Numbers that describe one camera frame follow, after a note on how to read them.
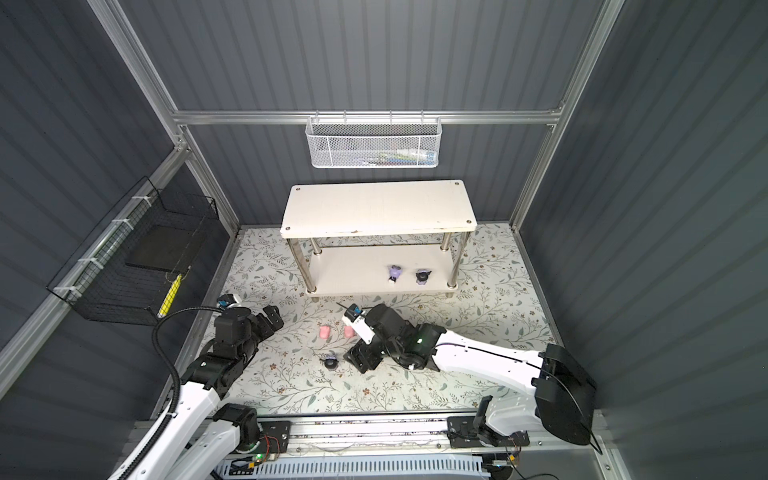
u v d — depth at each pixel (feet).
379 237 3.84
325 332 2.98
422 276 3.07
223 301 2.27
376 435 2.47
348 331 2.98
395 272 3.15
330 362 2.70
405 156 3.00
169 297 2.24
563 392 1.31
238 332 2.05
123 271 2.33
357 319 2.18
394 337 1.90
